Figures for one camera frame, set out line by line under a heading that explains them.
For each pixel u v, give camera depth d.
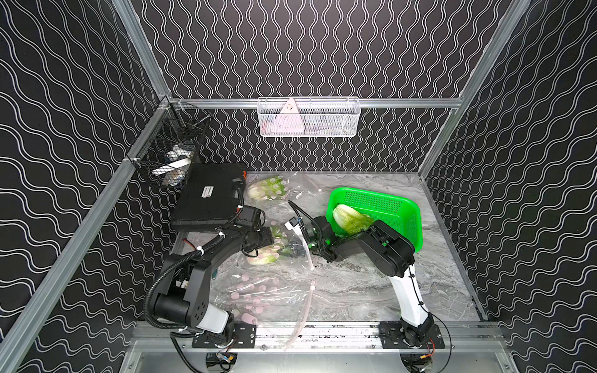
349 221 0.94
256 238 0.78
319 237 0.80
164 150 0.92
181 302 0.43
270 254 0.84
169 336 0.66
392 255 0.56
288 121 0.90
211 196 1.03
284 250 0.85
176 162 0.75
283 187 1.04
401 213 1.03
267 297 0.81
